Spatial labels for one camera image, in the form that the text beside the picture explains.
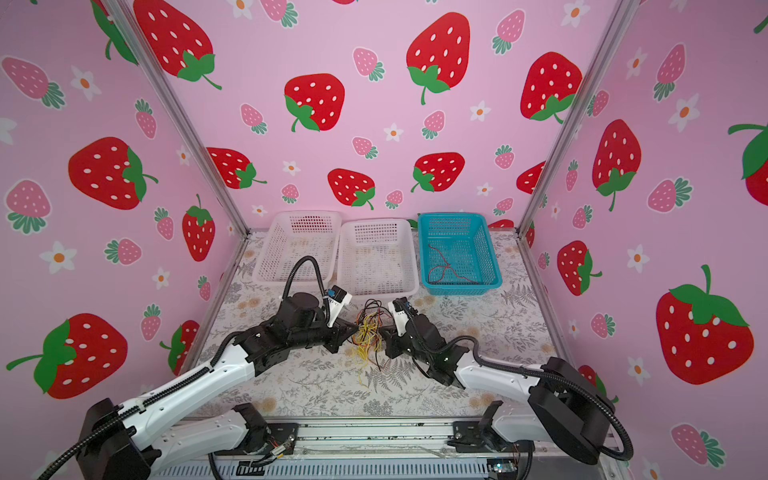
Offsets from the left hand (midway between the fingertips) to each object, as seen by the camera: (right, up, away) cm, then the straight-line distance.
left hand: (358, 327), depth 75 cm
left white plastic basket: (-33, +27, +41) cm, 59 cm away
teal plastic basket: (+34, +19, +39) cm, 55 cm away
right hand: (+5, -2, +6) cm, 8 cm away
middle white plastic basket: (+3, +18, +35) cm, 40 cm away
